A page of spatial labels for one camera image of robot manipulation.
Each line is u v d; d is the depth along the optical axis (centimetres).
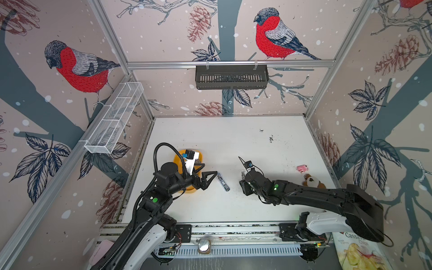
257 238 73
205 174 61
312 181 87
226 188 86
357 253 65
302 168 92
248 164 74
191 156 62
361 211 42
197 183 61
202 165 73
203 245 62
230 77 104
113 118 78
